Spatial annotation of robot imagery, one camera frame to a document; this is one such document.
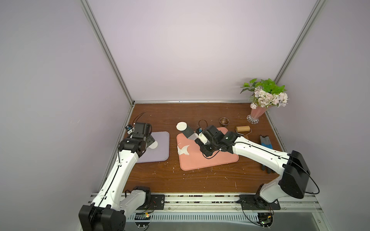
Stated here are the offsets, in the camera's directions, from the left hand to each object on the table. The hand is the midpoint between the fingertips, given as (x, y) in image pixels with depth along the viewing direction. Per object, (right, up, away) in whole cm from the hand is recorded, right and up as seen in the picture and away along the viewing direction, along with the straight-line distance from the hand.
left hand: (147, 139), depth 79 cm
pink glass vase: (+71, +14, +20) cm, 75 cm away
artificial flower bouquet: (+70, +27, +6) cm, 76 cm away
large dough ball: (0, -7, +14) cm, 16 cm away
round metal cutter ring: (+50, +9, +27) cm, 58 cm away
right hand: (+31, -3, +1) cm, 31 cm away
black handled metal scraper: (+24, +2, +8) cm, 25 cm away
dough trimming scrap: (+20, -9, +12) cm, 25 cm away
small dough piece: (+19, +7, +11) cm, 22 cm away
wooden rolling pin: (+63, +3, +22) cm, 67 cm away
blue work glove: (+75, -4, +14) cm, 76 cm away
